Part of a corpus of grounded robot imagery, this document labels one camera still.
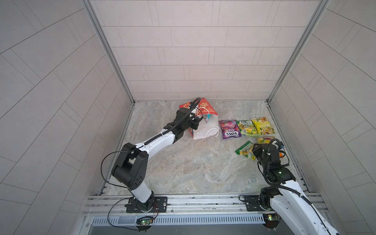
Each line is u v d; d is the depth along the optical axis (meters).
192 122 0.74
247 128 0.96
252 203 0.71
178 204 0.72
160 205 0.71
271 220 0.68
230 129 0.97
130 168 0.44
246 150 0.85
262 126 0.97
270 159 0.59
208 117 0.99
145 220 0.64
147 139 0.50
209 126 0.98
